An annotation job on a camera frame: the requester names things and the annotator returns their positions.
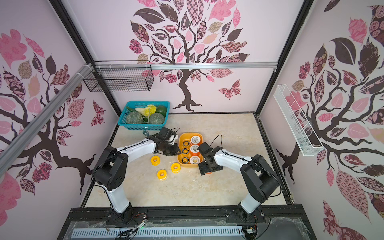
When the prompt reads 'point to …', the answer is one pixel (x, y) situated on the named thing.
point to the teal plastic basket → (122, 119)
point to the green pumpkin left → (134, 117)
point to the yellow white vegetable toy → (147, 111)
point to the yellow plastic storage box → (190, 156)
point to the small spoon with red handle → (145, 132)
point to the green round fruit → (161, 109)
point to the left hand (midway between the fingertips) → (179, 154)
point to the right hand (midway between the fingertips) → (209, 170)
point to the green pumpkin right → (156, 118)
